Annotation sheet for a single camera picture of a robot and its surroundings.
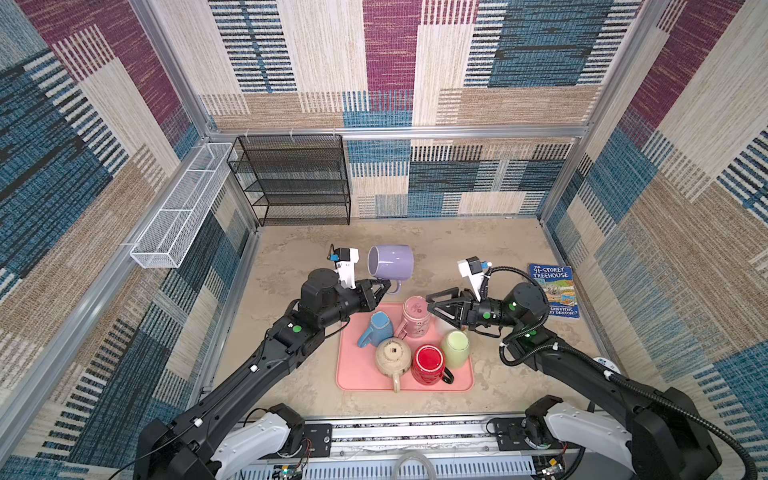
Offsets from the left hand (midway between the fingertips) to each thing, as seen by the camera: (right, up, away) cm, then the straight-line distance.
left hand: (391, 280), depth 70 cm
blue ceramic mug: (-2, -14, +12) cm, 19 cm away
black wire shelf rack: (-34, +32, +39) cm, 61 cm away
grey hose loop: (+4, -41, +1) cm, 42 cm away
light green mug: (+17, -18, +9) cm, 26 cm away
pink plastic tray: (-9, -26, +13) cm, 30 cm away
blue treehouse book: (+55, -4, +29) cm, 62 cm away
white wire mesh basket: (-53, +9, 0) cm, 54 cm away
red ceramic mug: (+9, -22, +6) cm, 25 cm away
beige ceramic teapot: (+1, -21, +7) cm, 22 cm away
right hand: (+8, -6, -4) cm, 11 cm away
